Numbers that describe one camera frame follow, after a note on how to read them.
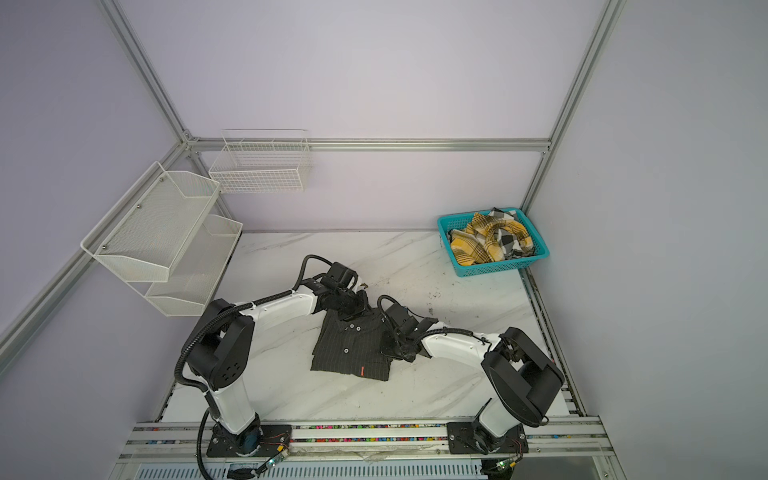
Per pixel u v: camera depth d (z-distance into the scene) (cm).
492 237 107
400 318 70
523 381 44
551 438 75
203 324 51
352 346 85
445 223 111
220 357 48
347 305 79
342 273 75
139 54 74
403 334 68
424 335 59
